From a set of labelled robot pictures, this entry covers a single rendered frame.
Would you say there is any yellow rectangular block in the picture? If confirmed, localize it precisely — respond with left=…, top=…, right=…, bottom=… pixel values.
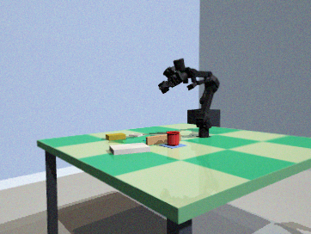
left=106, top=133, right=126, bottom=140

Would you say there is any tan wooden plank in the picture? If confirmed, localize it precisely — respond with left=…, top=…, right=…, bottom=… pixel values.
left=146, top=134, right=168, bottom=145

